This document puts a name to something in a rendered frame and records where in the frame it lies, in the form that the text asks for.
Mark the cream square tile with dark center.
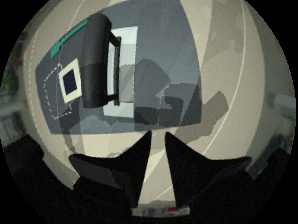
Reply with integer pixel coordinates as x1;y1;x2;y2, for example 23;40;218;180
59;59;81;104

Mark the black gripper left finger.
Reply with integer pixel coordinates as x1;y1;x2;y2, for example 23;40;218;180
68;131;153;209

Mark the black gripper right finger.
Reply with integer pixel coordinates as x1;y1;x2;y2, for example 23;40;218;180
165;132;253;209

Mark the dark grey flat mat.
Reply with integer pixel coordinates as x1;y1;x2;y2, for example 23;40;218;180
35;0;202;135

